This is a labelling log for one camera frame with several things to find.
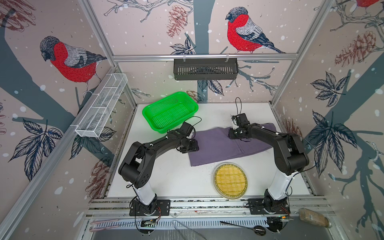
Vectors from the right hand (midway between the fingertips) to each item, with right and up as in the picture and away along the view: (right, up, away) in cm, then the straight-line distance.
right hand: (230, 135), depth 99 cm
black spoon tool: (+6, -39, -32) cm, 51 cm away
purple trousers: (-11, -6, -3) cm, 13 cm away
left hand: (-23, -7, -10) cm, 26 cm away
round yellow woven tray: (-4, -23, -17) cm, 29 cm away
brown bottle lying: (+28, -32, -32) cm, 53 cm away
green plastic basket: (-47, +14, +15) cm, 52 cm away
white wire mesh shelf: (-73, +12, -26) cm, 79 cm away
